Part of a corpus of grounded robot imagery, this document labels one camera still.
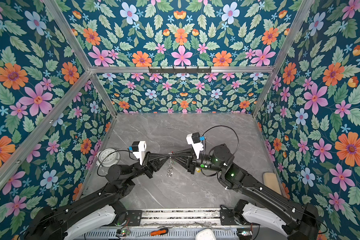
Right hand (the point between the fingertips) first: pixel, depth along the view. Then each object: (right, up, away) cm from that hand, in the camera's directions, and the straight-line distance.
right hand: (173, 156), depth 57 cm
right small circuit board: (+32, -40, +14) cm, 53 cm away
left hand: (-2, -1, -2) cm, 3 cm away
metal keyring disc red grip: (-2, -5, +2) cm, 6 cm away
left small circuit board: (-27, -40, +14) cm, 50 cm away
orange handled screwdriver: (-8, -38, +12) cm, 41 cm away
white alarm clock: (-45, -7, +34) cm, 56 cm away
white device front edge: (+13, -38, +11) cm, 42 cm away
